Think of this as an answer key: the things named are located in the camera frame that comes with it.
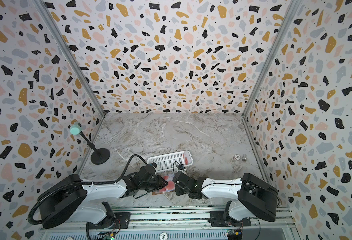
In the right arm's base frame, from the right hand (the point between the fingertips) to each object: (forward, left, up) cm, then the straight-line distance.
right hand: (175, 185), depth 83 cm
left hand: (0, +2, +2) cm, 3 cm away
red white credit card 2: (+15, -6, 0) cm, 16 cm away
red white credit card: (-1, +3, 0) cm, 3 cm away
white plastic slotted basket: (+15, +4, -3) cm, 16 cm away
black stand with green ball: (+17, +49, 0) cm, 52 cm away
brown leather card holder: (-4, +11, -1) cm, 11 cm away
